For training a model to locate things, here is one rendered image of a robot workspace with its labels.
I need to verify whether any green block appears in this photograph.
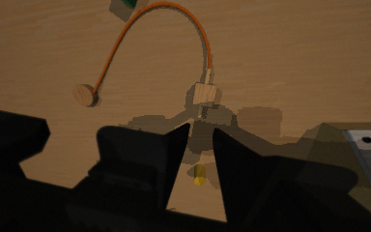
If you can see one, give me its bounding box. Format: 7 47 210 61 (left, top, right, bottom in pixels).
122 0 137 8

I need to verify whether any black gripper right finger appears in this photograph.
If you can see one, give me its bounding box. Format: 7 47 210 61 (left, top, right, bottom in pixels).
213 128 358 227

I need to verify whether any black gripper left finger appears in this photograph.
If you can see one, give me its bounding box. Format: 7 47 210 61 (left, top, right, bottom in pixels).
97 123 190 209

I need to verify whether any round wooden button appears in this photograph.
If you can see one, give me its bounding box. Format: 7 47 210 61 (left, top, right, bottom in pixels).
72 84 99 106

